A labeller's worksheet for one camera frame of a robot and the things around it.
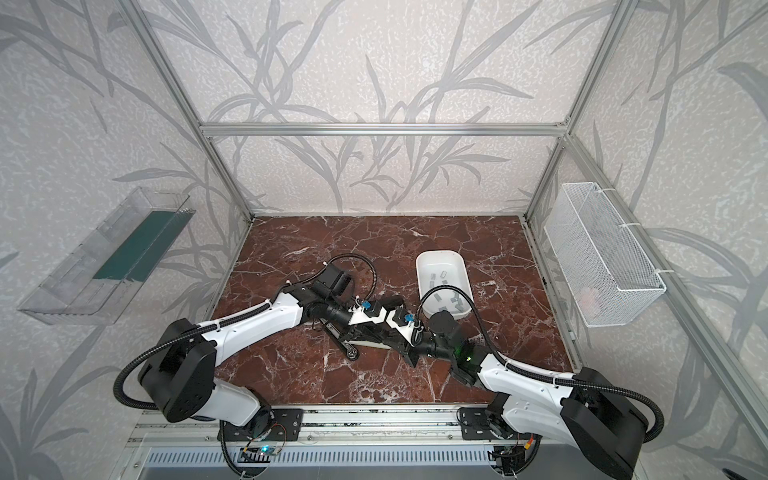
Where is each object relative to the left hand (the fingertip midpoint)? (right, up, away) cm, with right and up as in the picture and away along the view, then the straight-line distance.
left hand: (383, 322), depth 77 cm
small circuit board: (-27, -29, -7) cm, 40 cm away
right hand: (+1, -1, 0) cm, 1 cm away
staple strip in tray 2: (+18, 0, +17) cm, 25 cm away
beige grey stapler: (0, -3, -3) cm, 5 cm away
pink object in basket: (+52, +7, -3) cm, 52 cm away
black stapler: (+2, +2, +15) cm, 15 cm away
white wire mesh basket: (+48, +14, -16) cm, 52 cm away
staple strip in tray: (+19, +10, +25) cm, 33 cm away
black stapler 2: (-10, -10, +7) cm, 16 cm away
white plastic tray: (+20, +12, +28) cm, 36 cm away
